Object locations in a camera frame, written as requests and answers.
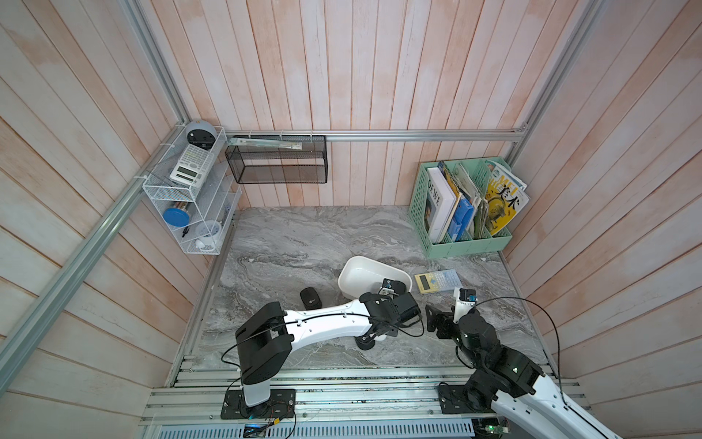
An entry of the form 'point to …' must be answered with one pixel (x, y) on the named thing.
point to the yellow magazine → (505, 197)
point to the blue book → (459, 228)
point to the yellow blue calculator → (438, 281)
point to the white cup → (207, 232)
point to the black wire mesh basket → (279, 159)
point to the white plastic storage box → (357, 276)
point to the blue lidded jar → (176, 217)
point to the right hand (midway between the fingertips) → (437, 305)
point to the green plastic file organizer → (499, 240)
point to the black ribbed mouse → (365, 342)
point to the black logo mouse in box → (398, 287)
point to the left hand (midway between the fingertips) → (381, 324)
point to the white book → (441, 203)
